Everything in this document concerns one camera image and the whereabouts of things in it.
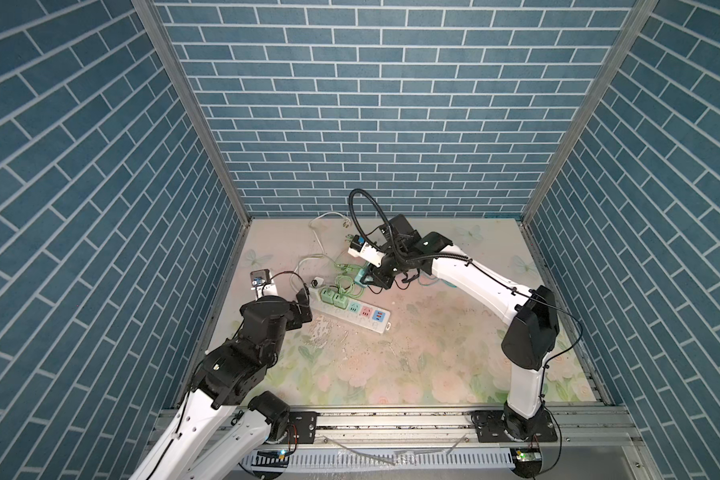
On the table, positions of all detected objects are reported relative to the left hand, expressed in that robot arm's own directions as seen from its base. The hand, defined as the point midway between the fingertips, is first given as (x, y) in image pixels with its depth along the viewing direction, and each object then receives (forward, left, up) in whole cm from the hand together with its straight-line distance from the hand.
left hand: (290, 295), depth 70 cm
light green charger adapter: (+8, -10, -18) cm, 22 cm away
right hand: (+10, -17, -6) cm, 21 cm away
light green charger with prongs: (+11, -6, -18) cm, 22 cm away
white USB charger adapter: (+14, -3, -16) cm, 21 cm away
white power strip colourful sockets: (+6, -17, -22) cm, 28 cm away
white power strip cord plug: (+47, -11, -24) cm, 53 cm away
